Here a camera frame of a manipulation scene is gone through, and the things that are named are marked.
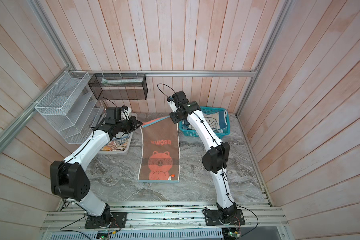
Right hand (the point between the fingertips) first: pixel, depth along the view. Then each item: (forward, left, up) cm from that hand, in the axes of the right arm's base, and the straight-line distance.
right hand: (175, 115), depth 89 cm
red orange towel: (-13, +11, -22) cm, 28 cm away
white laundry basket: (-18, +33, -15) cm, 41 cm away
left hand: (-8, +19, 0) cm, 21 cm away
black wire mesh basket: (+25, +41, +3) cm, 48 cm away
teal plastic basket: (0, -11, -18) cm, 21 cm away
